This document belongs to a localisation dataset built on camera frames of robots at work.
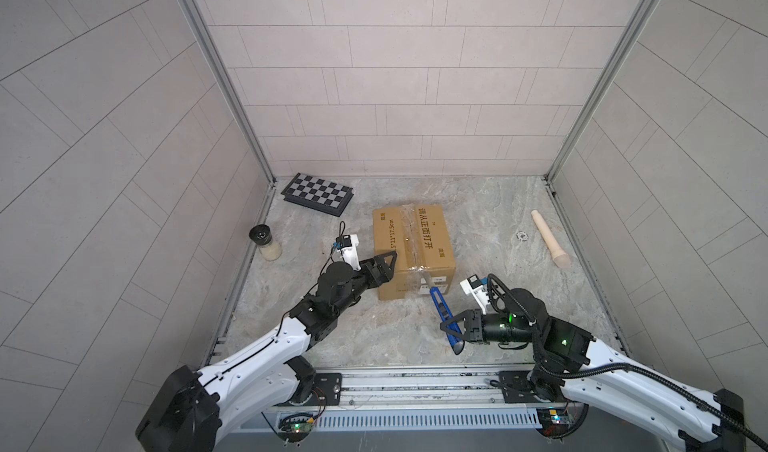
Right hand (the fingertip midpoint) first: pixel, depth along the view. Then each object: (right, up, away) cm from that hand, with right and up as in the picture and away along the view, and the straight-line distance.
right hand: (445, 339), depth 64 cm
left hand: (-11, +15, +12) cm, 22 cm away
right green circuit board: (+26, -21, +4) cm, 33 cm away
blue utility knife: (+2, -1, -1) cm, 3 cm away
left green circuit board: (-33, -20, 0) cm, 39 cm away
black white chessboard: (-39, +32, +44) cm, 67 cm away
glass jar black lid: (-51, +20, +23) cm, 59 cm away
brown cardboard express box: (-4, +21, +15) cm, 26 cm away
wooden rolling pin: (+40, +13, +27) cm, 50 cm away
